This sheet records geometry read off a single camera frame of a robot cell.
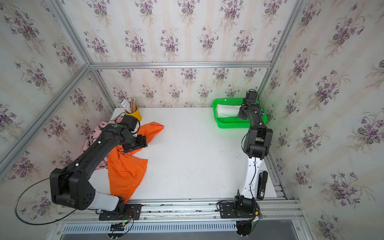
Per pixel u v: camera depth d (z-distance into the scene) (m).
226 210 0.73
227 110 1.11
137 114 1.07
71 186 0.41
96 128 1.01
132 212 0.73
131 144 0.69
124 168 0.84
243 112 0.80
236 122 1.11
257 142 0.60
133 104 1.04
